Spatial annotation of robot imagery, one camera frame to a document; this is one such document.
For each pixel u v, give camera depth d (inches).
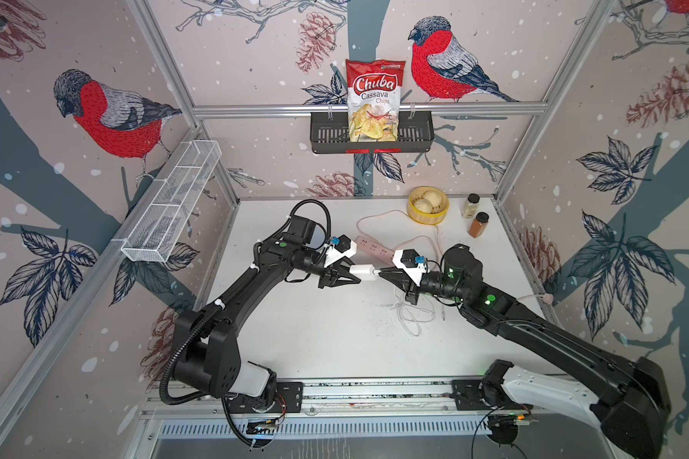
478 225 40.1
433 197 44.9
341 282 27.6
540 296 37.2
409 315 34.7
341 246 25.0
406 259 22.4
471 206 42.9
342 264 28.7
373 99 33.4
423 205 43.5
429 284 23.8
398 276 25.0
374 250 40.1
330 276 26.6
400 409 28.6
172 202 30.8
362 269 27.4
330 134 37.2
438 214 43.5
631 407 14.8
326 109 35.5
